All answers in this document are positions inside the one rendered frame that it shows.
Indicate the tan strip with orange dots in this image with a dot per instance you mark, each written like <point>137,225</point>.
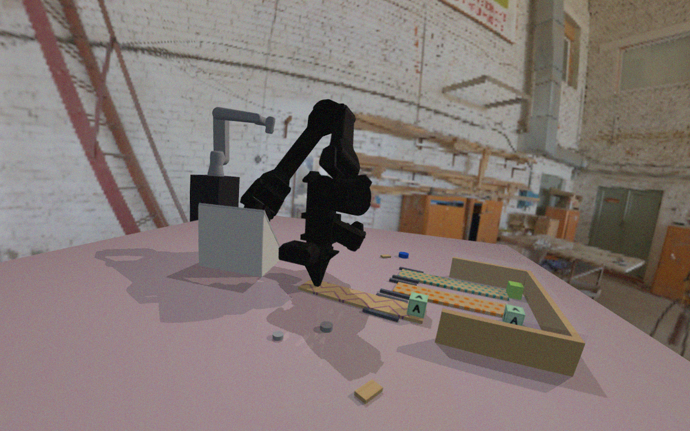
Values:
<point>435,296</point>

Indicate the green letter block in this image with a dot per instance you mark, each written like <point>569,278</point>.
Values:
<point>417,305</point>

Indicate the tan strip with teal dots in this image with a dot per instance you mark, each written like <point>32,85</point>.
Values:
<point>425,278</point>

